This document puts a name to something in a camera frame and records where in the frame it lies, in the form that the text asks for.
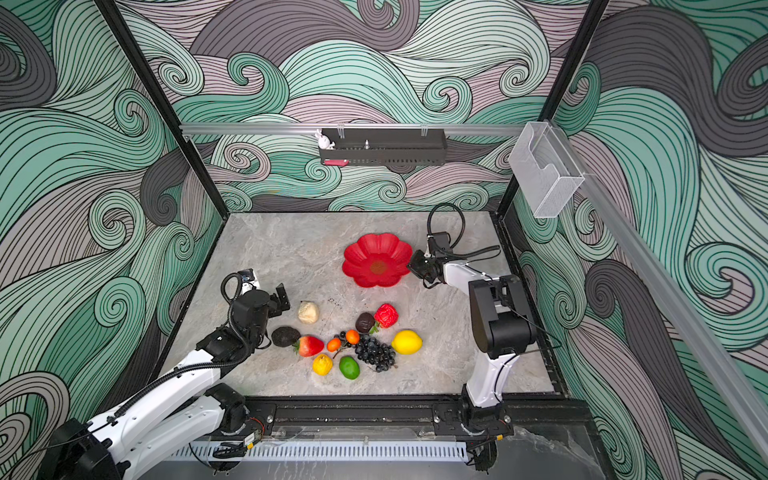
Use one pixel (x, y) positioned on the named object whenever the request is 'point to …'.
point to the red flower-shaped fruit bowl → (377, 260)
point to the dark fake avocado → (285, 336)
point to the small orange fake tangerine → (334, 344)
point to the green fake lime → (349, 368)
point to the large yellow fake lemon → (407, 342)
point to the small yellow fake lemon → (322, 364)
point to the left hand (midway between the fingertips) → (268, 286)
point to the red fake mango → (308, 346)
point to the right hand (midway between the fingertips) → (408, 263)
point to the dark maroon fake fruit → (364, 322)
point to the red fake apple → (386, 315)
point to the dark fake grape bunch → (380, 355)
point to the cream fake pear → (308, 312)
